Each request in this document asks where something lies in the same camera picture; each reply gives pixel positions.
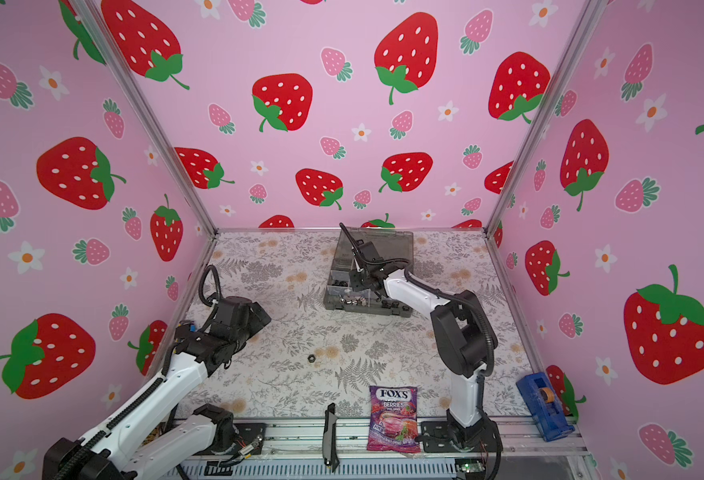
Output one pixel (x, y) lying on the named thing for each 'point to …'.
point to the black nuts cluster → (311, 358)
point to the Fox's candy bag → (393, 419)
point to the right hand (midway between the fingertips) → (357, 275)
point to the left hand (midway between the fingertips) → (255, 316)
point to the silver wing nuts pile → (359, 302)
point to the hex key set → (190, 340)
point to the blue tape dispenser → (545, 406)
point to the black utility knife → (329, 438)
